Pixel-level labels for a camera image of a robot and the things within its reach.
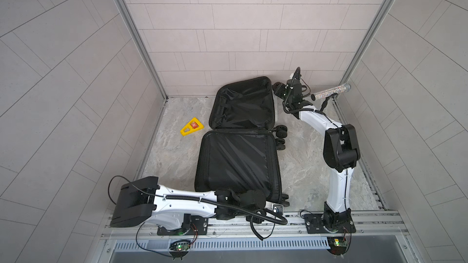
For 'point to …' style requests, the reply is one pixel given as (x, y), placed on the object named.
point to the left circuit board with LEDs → (179, 248)
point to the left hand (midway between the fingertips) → (270, 205)
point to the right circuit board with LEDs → (337, 245)
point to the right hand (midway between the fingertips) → (276, 84)
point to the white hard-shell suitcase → (241, 150)
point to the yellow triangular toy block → (194, 125)
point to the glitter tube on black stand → (330, 93)
